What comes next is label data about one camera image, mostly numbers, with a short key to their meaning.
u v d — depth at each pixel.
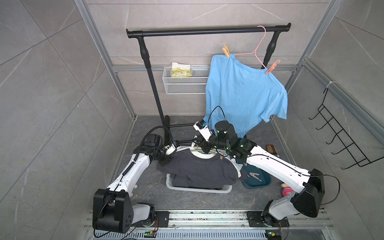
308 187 0.40
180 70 0.86
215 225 0.73
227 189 0.73
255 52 0.65
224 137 0.54
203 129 0.60
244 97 0.80
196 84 0.88
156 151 0.65
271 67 0.64
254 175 0.87
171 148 0.73
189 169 0.77
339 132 0.67
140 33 0.55
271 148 0.98
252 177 0.88
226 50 0.73
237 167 0.79
